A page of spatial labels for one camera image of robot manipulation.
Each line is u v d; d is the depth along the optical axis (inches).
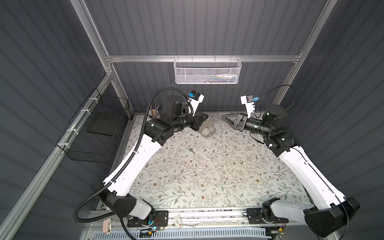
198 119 21.4
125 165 16.0
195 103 21.5
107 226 27.3
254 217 29.0
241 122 21.7
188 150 39.0
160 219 28.6
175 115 19.5
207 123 26.4
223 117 24.9
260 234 27.8
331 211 14.5
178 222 28.3
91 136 28.4
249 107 22.4
